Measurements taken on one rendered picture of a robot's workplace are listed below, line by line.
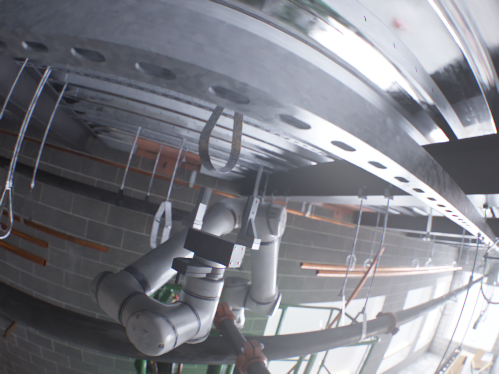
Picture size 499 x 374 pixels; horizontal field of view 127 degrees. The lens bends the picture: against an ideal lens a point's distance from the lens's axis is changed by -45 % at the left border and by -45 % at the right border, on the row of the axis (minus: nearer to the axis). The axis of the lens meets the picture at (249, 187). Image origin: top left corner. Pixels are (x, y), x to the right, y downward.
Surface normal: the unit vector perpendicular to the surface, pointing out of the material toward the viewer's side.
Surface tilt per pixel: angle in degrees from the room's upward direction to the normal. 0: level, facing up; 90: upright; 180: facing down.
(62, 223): 90
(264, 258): 126
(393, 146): 90
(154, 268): 50
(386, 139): 90
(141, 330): 83
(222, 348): 41
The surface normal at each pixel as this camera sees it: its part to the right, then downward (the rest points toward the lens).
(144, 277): 0.68, -0.58
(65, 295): 0.38, -0.04
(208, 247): -0.45, -0.29
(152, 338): -0.25, -0.20
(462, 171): -0.90, -0.25
